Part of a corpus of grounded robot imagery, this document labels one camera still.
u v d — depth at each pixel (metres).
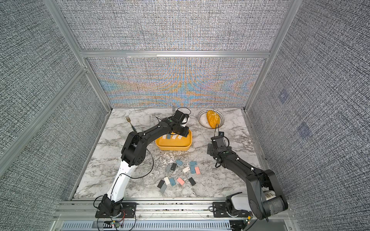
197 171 0.87
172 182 0.83
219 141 0.71
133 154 0.60
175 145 0.96
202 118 1.11
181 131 0.90
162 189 0.80
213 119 1.04
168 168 0.88
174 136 1.01
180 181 0.83
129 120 1.13
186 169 0.88
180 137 1.00
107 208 0.65
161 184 0.82
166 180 0.84
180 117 0.83
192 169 0.88
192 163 0.91
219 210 0.73
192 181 0.84
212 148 0.71
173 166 0.88
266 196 0.43
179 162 0.90
